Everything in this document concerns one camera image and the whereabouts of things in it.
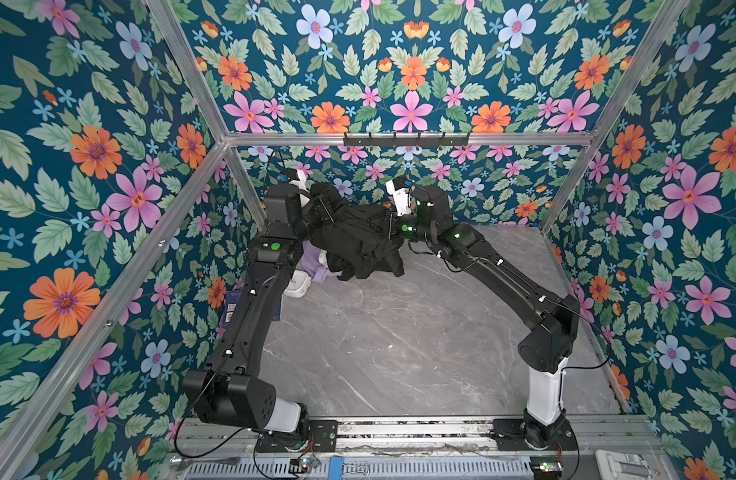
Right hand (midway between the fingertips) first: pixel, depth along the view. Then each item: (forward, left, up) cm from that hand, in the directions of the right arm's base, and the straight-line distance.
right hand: (370, 215), depth 73 cm
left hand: (+2, +8, +7) cm, 11 cm away
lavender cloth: (+13, +25, -35) cm, 45 cm away
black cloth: (-5, +2, -5) cm, 7 cm away
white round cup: (+1, +26, -32) cm, 42 cm away
